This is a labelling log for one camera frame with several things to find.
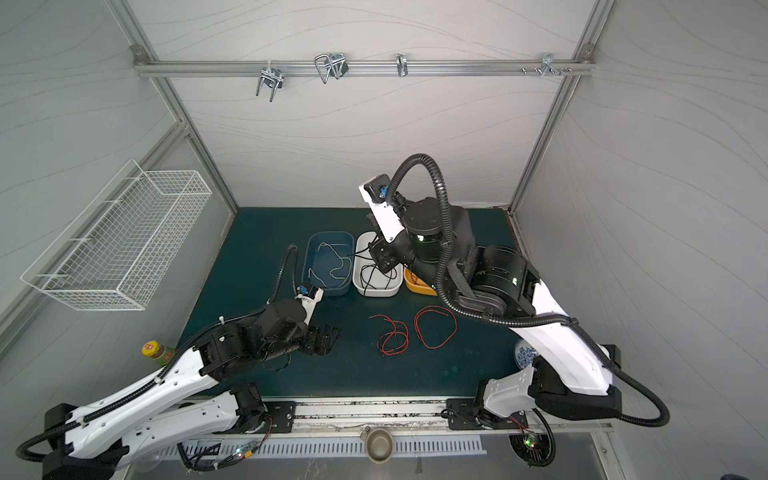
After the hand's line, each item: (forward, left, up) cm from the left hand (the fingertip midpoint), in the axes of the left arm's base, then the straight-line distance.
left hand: (332, 322), depth 72 cm
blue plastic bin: (+30, +9, -16) cm, 35 cm away
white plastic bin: (+24, -6, -18) cm, 31 cm away
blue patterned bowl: (-1, -52, -16) cm, 54 cm away
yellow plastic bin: (+19, -22, -14) cm, 33 cm away
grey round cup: (-23, -12, -16) cm, 31 cm away
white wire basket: (+8, +49, +15) cm, 52 cm away
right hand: (+7, -13, +33) cm, 36 cm away
